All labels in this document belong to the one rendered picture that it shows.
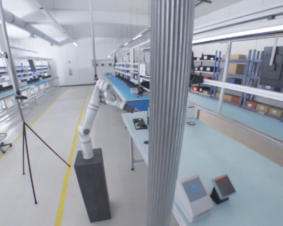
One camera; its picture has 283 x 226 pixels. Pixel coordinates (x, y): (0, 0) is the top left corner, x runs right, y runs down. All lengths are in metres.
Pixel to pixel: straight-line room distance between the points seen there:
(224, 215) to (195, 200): 0.19
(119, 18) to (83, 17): 1.43
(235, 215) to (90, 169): 1.10
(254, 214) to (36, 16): 7.18
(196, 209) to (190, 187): 0.10
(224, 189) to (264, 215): 0.23
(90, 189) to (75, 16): 6.10
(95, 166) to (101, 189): 0.30
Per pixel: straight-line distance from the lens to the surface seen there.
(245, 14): 0.95
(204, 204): 0.77
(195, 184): 0.77
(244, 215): 0.92
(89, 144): 1.32
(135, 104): 3.05
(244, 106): 4.97
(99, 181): 1.48
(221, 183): 0.85
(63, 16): 6.70
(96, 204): 1.73
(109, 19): 6.64
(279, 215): 1.02
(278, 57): 2.58
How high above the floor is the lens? 1.67
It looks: 20 degrees down
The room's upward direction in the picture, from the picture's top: straight up
